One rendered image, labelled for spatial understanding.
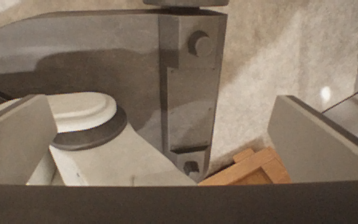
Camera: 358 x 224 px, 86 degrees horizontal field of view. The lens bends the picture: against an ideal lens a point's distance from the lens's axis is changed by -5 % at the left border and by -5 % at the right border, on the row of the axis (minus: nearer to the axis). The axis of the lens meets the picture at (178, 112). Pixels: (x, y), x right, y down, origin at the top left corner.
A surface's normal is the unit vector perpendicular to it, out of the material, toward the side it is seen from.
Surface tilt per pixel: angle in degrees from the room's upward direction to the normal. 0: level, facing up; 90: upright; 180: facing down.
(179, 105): 0
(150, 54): 0
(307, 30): 0
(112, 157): 90
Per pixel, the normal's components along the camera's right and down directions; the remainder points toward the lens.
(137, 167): 0.01, -0.85
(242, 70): 0.22, 0.50
